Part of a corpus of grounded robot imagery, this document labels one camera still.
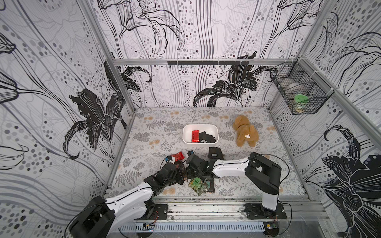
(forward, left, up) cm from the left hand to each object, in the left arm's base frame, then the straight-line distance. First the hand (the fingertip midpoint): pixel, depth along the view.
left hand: (186, 175), depth 85 cm
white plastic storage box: (+32, -16, +2) cm, 36 cm away
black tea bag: (+24, -14, +2) cm, 28 cm away
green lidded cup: (+31, -62, +31) cm, 76 cm away
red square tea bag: (+11, +6, +2) cm, 13 cm away
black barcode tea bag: (+25, -9, +2) cm, 27 cm away
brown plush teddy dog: (+24, -35, +13) cm, 44 cm away
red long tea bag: (+27, -4, +1) cm, 28 cm away
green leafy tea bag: (-6, -7, +2) cm, 9 cm away
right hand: (+3, 0, -1) cm, 3 cm away
